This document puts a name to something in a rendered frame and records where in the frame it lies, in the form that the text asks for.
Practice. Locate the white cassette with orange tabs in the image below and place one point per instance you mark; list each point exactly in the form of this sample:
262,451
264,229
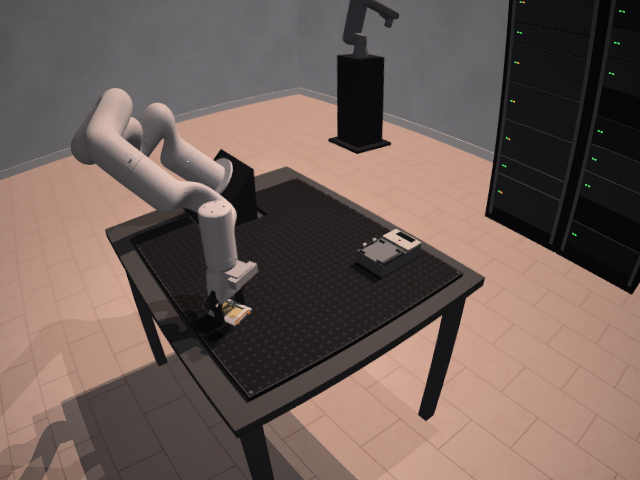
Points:
233,314

